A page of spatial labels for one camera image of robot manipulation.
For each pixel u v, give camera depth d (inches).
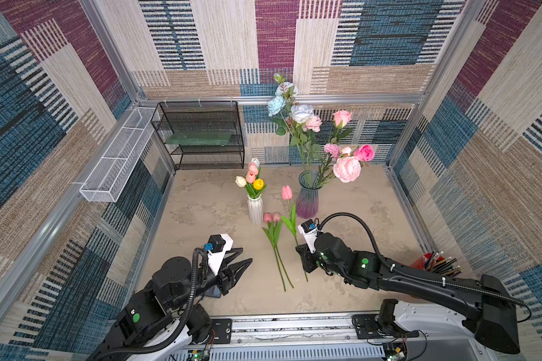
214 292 22.3
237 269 21.5
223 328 29.3
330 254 22.0
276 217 39.1
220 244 19.5
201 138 37.6
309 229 26.0
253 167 30.6
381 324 26.0
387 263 20.5
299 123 28.7
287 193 28.6
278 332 29.5
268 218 38.3
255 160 31.3
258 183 28.7
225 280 20.2
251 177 29.2
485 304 16.0
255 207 35.0
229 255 24.2
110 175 36.9
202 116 40.0
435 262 29.3
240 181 29.9
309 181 35.2
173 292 17.6
